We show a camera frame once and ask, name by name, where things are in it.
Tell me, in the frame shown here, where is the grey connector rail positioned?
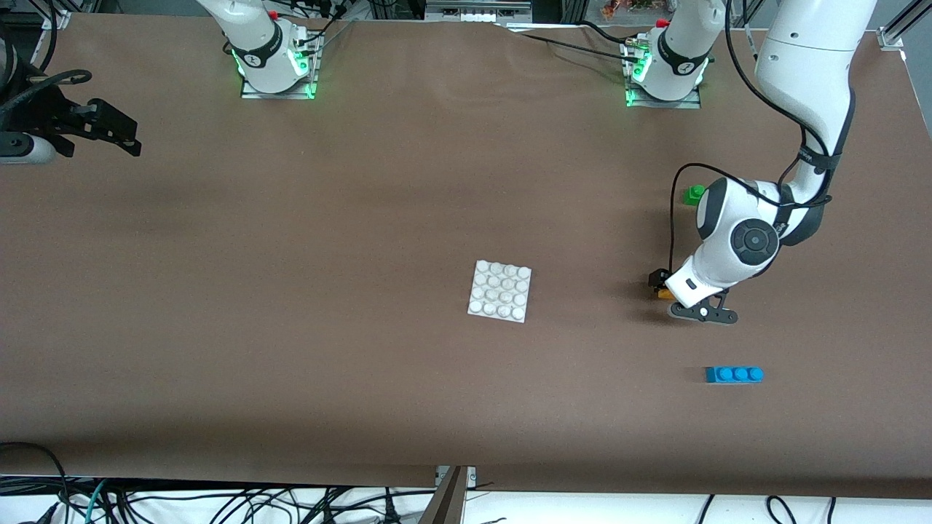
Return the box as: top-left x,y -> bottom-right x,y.
424,0 -> 534,24

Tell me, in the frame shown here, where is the aluminium corner profile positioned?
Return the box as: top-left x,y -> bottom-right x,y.
41,0 -> 75,30

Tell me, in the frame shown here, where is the blue three-stud block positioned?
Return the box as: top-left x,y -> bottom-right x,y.
705,365 -> 765,385

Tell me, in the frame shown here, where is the white studded base plate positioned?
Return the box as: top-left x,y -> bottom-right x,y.
467,260 -> 533,324

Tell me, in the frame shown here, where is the grey metal post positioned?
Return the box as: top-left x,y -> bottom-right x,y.
417,466 -> 470,524

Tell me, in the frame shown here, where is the teal cable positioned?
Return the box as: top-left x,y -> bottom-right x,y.
82,479 -> 110,524

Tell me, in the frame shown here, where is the long black base cable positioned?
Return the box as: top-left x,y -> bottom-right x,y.
502,28 -> 645,59

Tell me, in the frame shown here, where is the black looped floor cable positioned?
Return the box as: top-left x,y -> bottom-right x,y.
0,441 -> 71,524

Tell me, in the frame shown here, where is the brown table cover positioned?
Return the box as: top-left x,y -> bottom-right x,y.
0,15 -> 932,500

